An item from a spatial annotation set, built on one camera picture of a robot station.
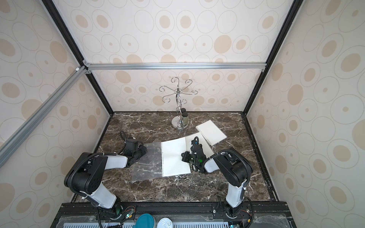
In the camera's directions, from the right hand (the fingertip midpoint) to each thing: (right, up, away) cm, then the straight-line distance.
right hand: (187, 154), depth 96 cm
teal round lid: (-19, -24, -31) cm, 44 cm away
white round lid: (-11, -26, -30) cm, 41 cm away
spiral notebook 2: (+19, +13, +11) cm, 25 cm away
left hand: (-25, +5, +1) cm, 26 cm away
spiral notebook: (-16, -3, -4) cm, 16 cm away
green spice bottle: (-1, +24, +8) cm, 25 cm away
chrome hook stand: (-4, +23, +13) cm, 27 cm away
